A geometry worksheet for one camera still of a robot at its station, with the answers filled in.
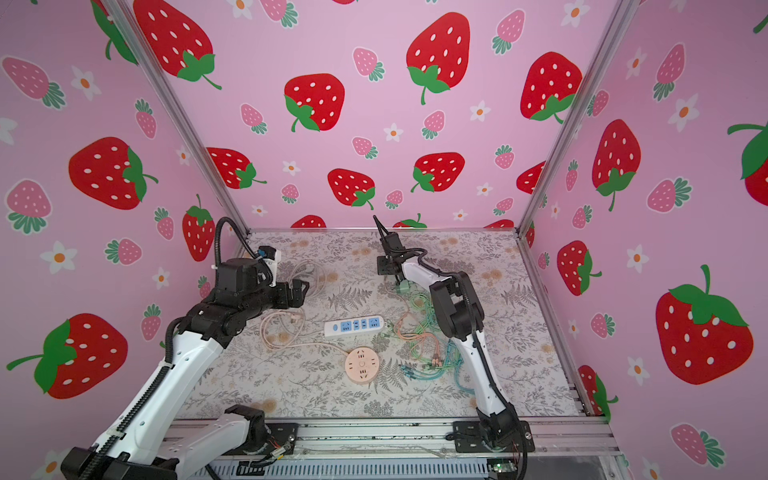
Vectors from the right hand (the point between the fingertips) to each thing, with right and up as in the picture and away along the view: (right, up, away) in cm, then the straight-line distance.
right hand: (385, 263), depth 109 cm
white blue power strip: (-10, -19, -16) cm, 27 cm away
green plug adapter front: (+6, -8, -8) cm, 13 cm away
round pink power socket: (-6, -29, -25) cm, 38 cm away
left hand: (-23, -4, -33) cm, 40 cm away
